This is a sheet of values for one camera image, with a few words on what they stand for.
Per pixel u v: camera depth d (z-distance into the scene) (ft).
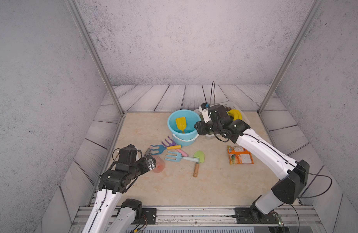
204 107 2.20
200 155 3.15
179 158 3.07
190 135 2.85
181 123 3.33
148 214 2.39
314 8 2.34
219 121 1.85
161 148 3.20
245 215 2.41
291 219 2.43
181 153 3.14
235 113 3.45
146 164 2.09
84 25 2.50
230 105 3.76
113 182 1.54
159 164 2.92
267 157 1.50
